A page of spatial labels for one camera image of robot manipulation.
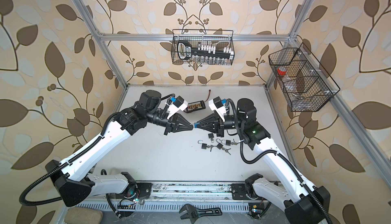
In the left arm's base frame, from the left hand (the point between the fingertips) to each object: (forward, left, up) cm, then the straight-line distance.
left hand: (192, 127), depth 59 cm
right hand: (+1, -3, 0) cm, 3 cm away
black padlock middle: (+13, -9, -34) cm, 38 cm away
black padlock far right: (+9, -19, -33) cm, 39 cm away
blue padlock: (0, -1, +1) cm, 2 cm away
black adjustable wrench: (-26, -1, -33) cm, 42 cm away
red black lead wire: (+50, -9, -33) cm, 61 cm away
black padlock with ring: (+6, -5, -34) cm, 35 cm away
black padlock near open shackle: (+6, -15, -34) cm, 37 cm away
